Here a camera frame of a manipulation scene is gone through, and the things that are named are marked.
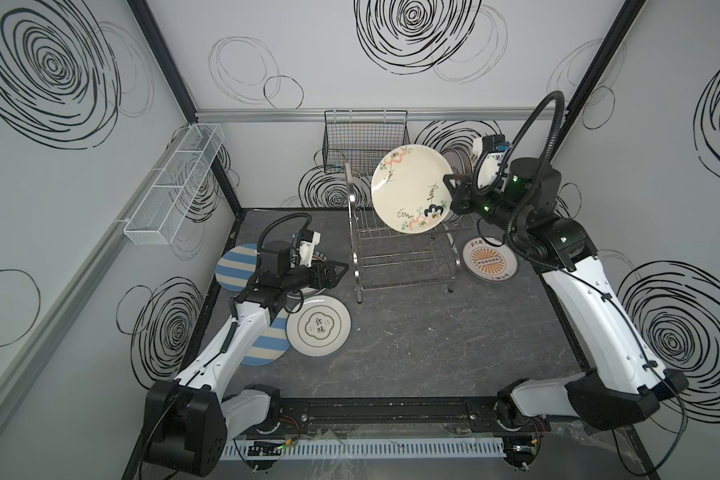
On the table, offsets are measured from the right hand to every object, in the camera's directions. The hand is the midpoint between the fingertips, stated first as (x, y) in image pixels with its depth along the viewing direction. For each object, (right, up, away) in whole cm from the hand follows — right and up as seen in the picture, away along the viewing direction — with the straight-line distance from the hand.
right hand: (445, 176), depth 60 cm
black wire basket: (-17, +20, +36) cm, 44 cm away
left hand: (-23, -20, +18) cm, 36 cm away
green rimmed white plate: (-26, -22, +9) cm, 35 cm away
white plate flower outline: (-30, -40, +28) cm, 57 cm away
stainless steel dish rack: (-9, -19, +42) cm, 47 cm away
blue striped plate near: (-44, -44, +26) cm, 67 cm away
